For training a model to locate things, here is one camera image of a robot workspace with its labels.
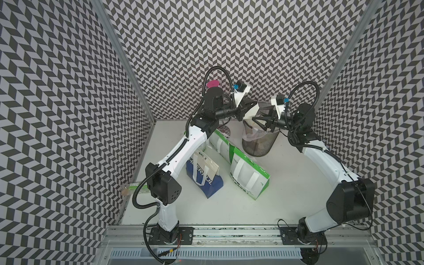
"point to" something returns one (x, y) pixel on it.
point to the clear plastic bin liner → (252, 130)
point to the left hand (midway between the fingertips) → (256, 103)
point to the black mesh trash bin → (256, 141)
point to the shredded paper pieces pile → (254, 125)
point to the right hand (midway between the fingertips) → (255, 116)
